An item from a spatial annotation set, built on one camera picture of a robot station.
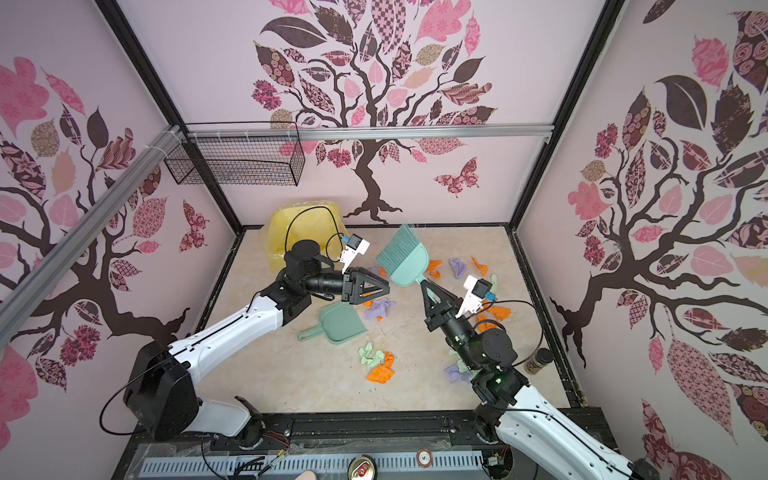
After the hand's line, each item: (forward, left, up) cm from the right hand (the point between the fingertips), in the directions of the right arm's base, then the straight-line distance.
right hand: (427, 282), depth 63 cm
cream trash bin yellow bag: (+32, +33, -12) cm, 47 cm away
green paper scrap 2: (-7, -12, -32) cm, 34 cm away
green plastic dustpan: (+7, +26, -32) cm, 42 cm away
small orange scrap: (+28, -26, -33) cm, 50 cm away
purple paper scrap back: (+29, -16, -33) cm, 47 cm away
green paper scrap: (-5, +15, -31) cm, 35 cm away
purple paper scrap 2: (-10, -9, -33) cm, 35 cm away
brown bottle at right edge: (-8, -31, -24) cm, 40 cm away
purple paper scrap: (+10, +12, -30) cm, 34 cm away
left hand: (0, +9, -4) cm, 10 cm away
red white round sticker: (-29, +1, -33) cm, 44 cm away
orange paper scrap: (-9, +11, -33) cm, 36 cm away
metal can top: (-31, +14, -22) cm, 41 cm away
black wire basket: (+51, +56, +1) cm, 76 cm away
